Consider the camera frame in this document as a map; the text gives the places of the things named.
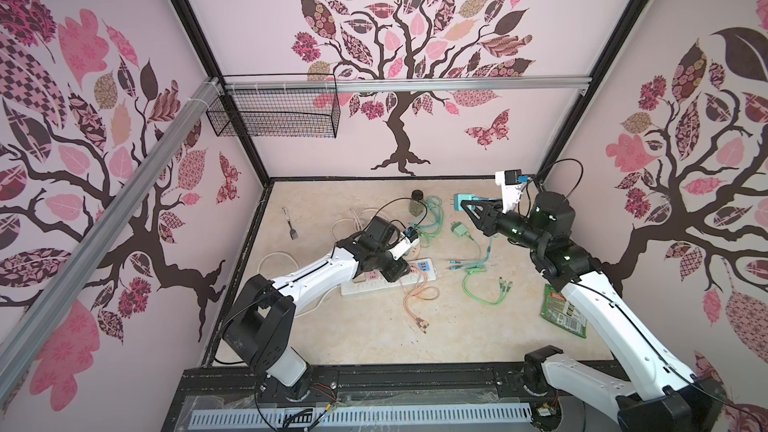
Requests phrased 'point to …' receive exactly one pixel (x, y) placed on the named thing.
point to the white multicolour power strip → (421, 271)
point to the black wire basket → (279, 105)
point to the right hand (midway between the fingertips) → (469, 199)
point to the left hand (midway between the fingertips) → (401, 268)
